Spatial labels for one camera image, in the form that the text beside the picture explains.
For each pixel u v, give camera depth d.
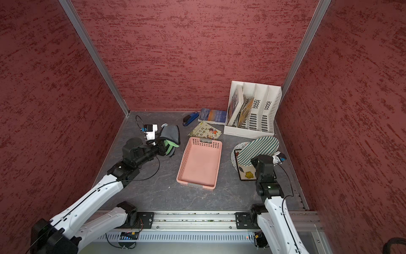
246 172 0.88
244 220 0.74
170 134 0.66
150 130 0.65
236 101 0.94
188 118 1.11
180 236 0.77
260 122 1.14
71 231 0.40
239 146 1.00
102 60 0.92
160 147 0.64
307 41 0.82
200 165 0.93
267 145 1.48
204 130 1.10
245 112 1.09
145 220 0.74
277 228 0.47
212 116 1.17
